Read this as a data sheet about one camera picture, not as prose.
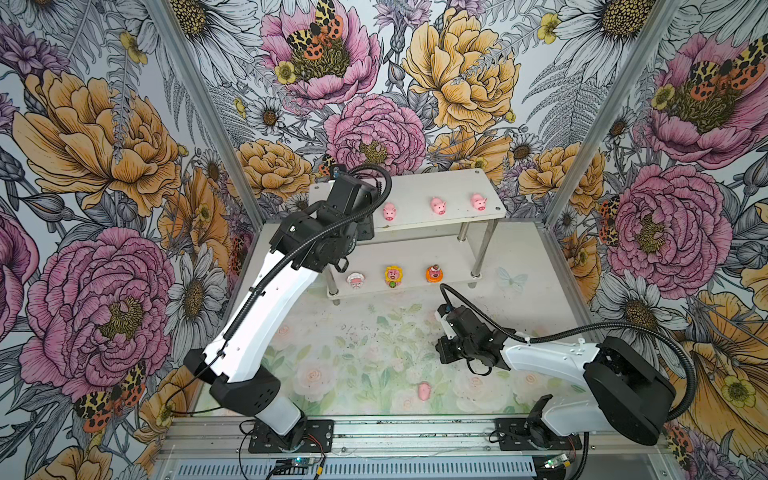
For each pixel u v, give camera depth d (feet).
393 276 3.02
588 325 1.66
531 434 2.18
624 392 1.41
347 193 1.51
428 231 2.49
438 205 2.45
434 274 3.07
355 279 3.00
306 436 2.40
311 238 1.29
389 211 2.40
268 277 1.30
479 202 2.48
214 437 2.45
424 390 2.61
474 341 2.23
